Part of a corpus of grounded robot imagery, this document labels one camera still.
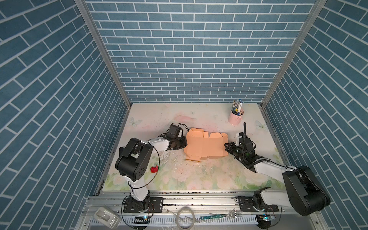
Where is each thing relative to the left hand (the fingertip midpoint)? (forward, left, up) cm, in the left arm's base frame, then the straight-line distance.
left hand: (188, 143), depth 95 cm
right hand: (-2, -22, +5) cm, 23 cm away
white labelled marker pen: (+19, -35, +16) cm, 43 cm away
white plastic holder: (-40, +40, -1) cm, 56 cm away
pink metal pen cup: (+16, -34, +5) cm, 38 cm away
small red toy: (-17, +20, -1) cm, 27 cm away
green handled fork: (-40, -22, -2) cm, 45 cm away
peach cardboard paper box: (-1, -8, 0) cm, 8 cm away
